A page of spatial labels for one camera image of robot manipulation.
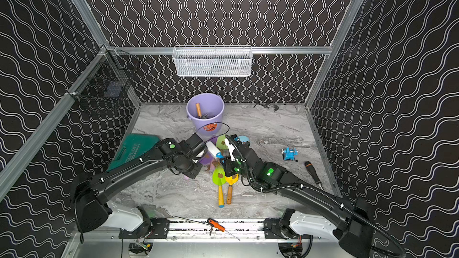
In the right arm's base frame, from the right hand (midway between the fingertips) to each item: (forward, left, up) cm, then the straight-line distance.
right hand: (221, 158), depth 73 cm
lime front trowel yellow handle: (0, +2, -20) cm, 20 cm away
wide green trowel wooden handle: (+20, +3, -19) cm, 28 cm away
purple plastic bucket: (+42, +13, -15) cm, 46 cm away
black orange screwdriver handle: (+3, -44, -19) cm, 48 cm away
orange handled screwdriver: (-20, +2, -21) cm, 29 cm away
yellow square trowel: (-1, -4, -20) cm, 20 cm away
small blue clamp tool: (+12, -33, -16) cm, 39 cm away
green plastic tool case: (+15, +48, -14) cm, 52 cm away
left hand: (-4, +10, -6) cm, 12 cm away
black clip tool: (+51, -28, -20) cm, 61 cm away
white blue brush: (+3, +3, +1) cm, 5 cm away
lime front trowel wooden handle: (+36, +15, -8) cm, 40 cm away
